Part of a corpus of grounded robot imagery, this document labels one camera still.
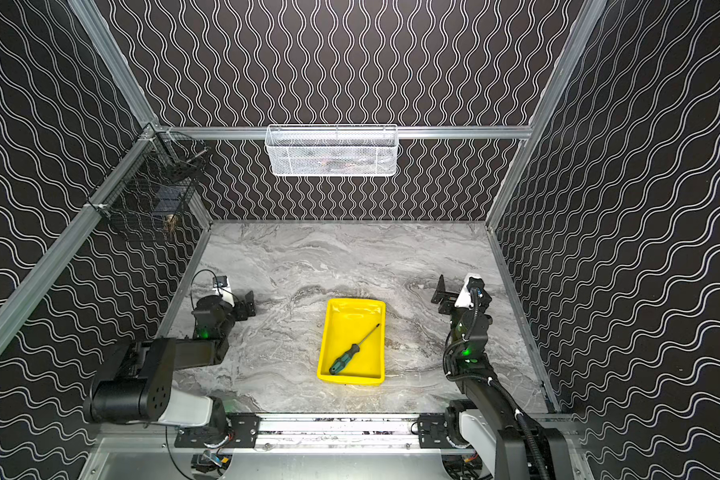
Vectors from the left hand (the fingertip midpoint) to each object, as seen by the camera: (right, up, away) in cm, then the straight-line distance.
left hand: (246, 294), depth 93 cm
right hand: (+63, +5, -12) cm, 65 cm away
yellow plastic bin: (+31, -9, +1) cm, 33 cm away
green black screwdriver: (+32, -16, -8) cm, 37 cm away
